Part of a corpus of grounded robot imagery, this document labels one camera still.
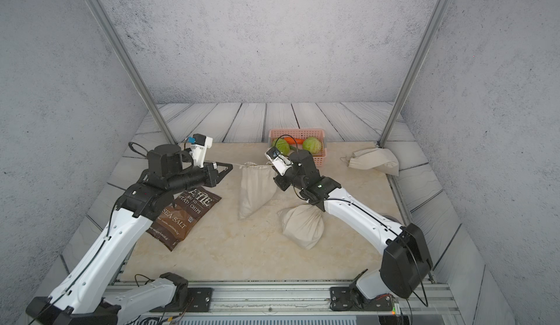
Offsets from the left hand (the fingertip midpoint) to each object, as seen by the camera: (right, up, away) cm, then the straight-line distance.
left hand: (233, 167), depth 66 cm
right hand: (+12, 0, +12) cm, 17 cm away
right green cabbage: (+29, +10, +45) cm, 55 cm away
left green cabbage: (+14, +9, +45) cm, 48 cm away
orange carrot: (+18, +12, +49) cm, 53 cm away
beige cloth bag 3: (+58, +3, +38) cm, 69 cm away
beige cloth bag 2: (+22, -22, +15) cm, 34 cm away
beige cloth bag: (+6, -7, +14) cm, 16 cm away
